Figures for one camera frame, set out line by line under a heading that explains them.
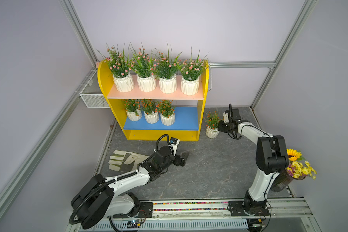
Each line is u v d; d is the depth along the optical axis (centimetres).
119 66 62
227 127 85
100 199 41
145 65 63
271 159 52
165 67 64
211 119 91
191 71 62
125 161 91
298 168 63
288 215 73
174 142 71
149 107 83
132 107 85
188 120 92
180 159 74
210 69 89
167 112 82
